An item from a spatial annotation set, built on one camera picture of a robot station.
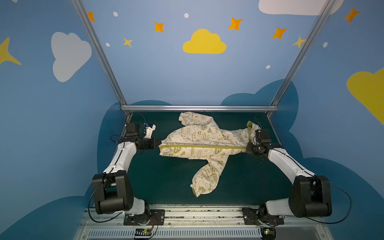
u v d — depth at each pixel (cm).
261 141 70
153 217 73
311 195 43
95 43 80
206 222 74
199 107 189
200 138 101
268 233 73
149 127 79
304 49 84
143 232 73
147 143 75
